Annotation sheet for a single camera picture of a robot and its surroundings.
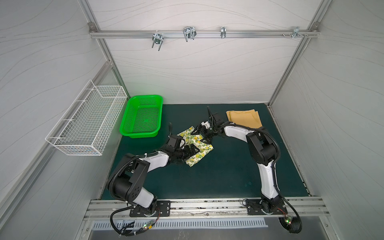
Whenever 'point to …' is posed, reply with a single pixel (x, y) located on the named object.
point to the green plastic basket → (142, 116)
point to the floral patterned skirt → (204, 148)
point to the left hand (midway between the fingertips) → (197, 151)
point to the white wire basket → (86, 127)
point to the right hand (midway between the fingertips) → (196, 134)
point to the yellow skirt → (249, 118)
